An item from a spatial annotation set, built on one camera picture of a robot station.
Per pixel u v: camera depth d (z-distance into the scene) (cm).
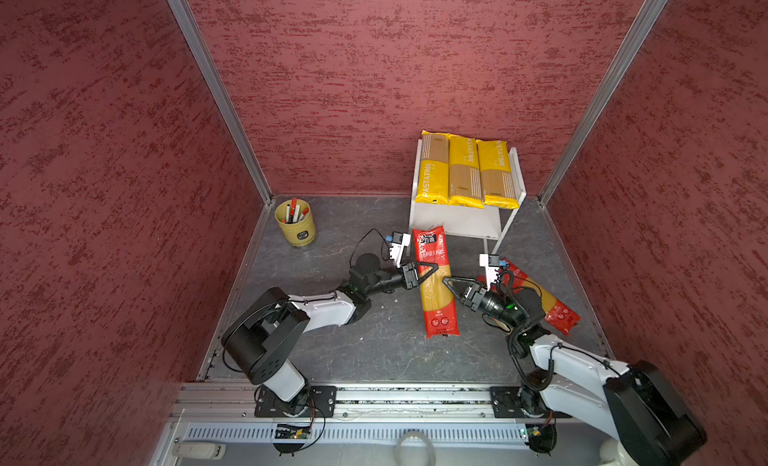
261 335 46
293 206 100
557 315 87
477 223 92
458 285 71
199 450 65
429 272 74
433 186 76
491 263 70
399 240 73
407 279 69
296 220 101
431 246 74
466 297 68
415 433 71
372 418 73
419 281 72
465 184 76
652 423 41
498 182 77
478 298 67
